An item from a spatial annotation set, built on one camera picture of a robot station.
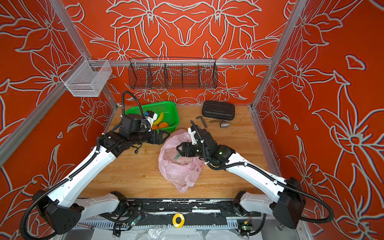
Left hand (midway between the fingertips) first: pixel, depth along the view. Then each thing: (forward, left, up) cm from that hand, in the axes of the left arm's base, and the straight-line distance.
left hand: (163, 131), depth 72 cm
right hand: (-6, -8, -6) cm, 11 cm away
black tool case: (+36, -33, -21) cm, 53 cm away
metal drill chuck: (+25, -36, -23) cm, 50 cm away
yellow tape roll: (-35, -10, -25) cm, 45 cm away
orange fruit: (+17, +5, -16) cm, 24 cm away
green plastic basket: (+32, +3, -24) cm, 40 cm away
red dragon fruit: (-1, -6, -22) cm, 23 cm away
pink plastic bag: (-12, -10, -20) cm, 25 cm away
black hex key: (+30, -21, -26) cm, 45 cm away
